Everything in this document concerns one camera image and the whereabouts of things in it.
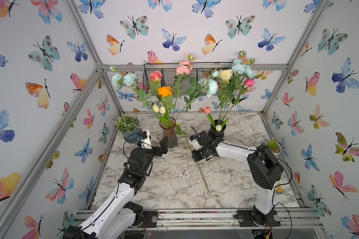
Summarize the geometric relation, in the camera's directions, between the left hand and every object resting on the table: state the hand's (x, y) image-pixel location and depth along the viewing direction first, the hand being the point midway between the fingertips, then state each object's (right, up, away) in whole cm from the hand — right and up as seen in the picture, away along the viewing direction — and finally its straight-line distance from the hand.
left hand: (159, 136), depth 76 cm
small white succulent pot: (+66, -8, +13) cm, 68 cm away
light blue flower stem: (+15, -5, +17) cm, 23 cm away
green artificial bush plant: (-23, +7, +16) cm, 29 cm away
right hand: (+18, -13, +16) cm, 27 cm away
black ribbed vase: (+31, 0, +17) cm, 36 cm away
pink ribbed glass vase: (+4, +1, +15) cm, 16 cm away
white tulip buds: (-3, +15, +6) cm, 16 cm away
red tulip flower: (+25, +14, +5) cm, 29 cm away
